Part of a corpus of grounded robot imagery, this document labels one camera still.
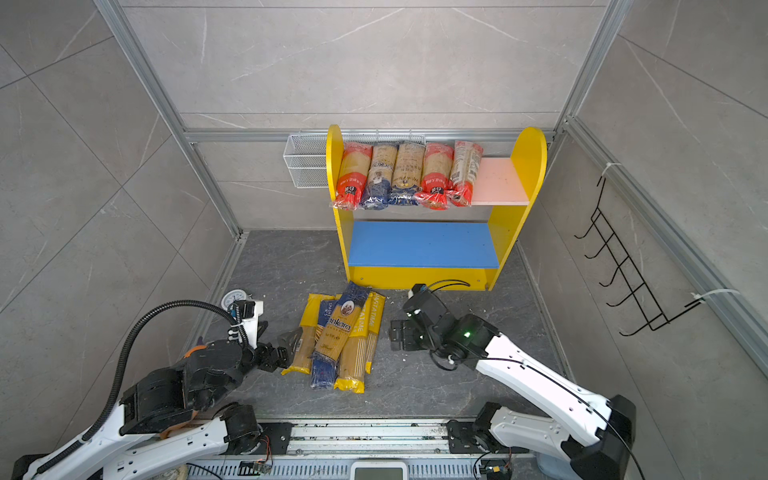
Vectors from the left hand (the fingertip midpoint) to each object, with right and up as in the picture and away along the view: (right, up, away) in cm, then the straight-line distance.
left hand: (286, 323), depth 65 cm
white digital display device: (+20, -34, +2) cm, 40 cm away
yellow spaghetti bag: (-2, -7, +26) cm, 27 cm away
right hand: (+27, -4, +9) cm, 29 cm away
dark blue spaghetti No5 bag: (+5, -17, +15) cm, 23 cm away
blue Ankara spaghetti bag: (+8, -6, +21) cm, 23 cm away
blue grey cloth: (+62, -35, +4) cm, 71 cm away
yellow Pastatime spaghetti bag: (+14, -12, +17) cm, 25 cm away
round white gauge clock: (-30, +2, +32) cm, 44 cm away
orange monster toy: (-30, -11, +16) cm, 36 cm away
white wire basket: (-6, +49, +33) cm, 59 cm away
